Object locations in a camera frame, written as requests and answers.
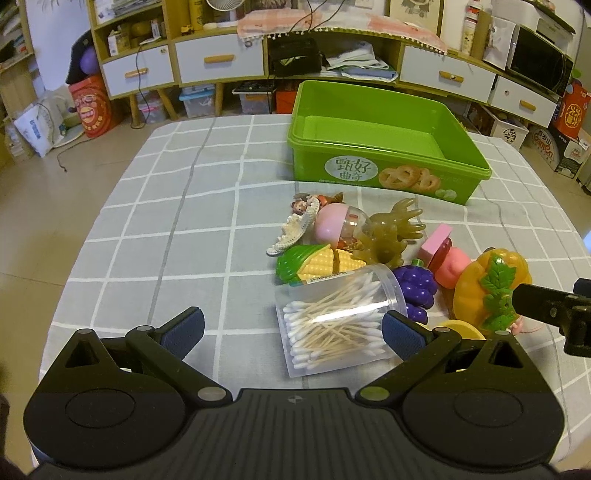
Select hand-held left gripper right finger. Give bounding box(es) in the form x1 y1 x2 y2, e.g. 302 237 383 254
355 311 542 409

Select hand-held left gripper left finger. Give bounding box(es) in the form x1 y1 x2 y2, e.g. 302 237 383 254
42 307 234 409

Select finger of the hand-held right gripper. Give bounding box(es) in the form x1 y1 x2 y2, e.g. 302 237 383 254
512 277 591 357

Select purple toy grapes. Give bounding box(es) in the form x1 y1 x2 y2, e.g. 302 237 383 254
392 258 437 324

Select orange toy pumpkin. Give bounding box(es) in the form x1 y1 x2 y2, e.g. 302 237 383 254
453 248 534 334

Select clear cotton swab jar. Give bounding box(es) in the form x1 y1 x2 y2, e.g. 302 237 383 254
274 263 408 379

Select pink pig toy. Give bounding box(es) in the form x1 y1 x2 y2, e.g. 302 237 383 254
431 244 472 289

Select toy corn yellow tip half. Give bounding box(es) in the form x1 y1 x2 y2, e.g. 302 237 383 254
334 249 366 274

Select small pink box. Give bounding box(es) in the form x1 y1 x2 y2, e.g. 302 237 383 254
419 224 453 269

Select green plastic box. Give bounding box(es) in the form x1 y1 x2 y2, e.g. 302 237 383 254
287 80 492 205

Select grey checked tablecloth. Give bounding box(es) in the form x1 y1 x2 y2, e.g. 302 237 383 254
30 113 591 467

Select pink clear capsule ball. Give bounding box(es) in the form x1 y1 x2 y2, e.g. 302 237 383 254
315 204 373 248

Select beige starfish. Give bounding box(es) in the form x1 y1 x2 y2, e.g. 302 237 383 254
266 198 320 257

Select small cartoon figurine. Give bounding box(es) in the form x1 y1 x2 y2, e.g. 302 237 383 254
291 191 346 217

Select white plastic basket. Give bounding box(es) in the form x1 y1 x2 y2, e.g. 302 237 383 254
480 104 529 151

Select red printed gift box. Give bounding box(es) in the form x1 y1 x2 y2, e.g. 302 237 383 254
551 80 591 141

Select white cabinet drawer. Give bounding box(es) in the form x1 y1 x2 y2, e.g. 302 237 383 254
100 46 176 99
488 75 559 128
174 33 267 85
398 45 497 104

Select clear storage bin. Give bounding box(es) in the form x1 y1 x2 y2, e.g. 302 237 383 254
179 85 217 118
233 88 273 116

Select black microwave oven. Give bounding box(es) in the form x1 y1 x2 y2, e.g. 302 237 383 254
505 25 578 97

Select red printed barrel box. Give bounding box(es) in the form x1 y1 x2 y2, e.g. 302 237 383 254
69 74 114 139

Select white shopping bag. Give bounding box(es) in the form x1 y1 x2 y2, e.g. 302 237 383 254
14 104 61 158

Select pile of papers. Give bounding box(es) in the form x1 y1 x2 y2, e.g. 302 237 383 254
321 41 399 84

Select black bag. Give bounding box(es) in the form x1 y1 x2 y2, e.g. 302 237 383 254
268 34 324 78

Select wooden cabinet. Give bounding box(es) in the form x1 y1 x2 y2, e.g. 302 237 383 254
85 0 583 131

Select pink cloth runner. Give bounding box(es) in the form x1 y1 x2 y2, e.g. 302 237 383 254
238 9 448 54

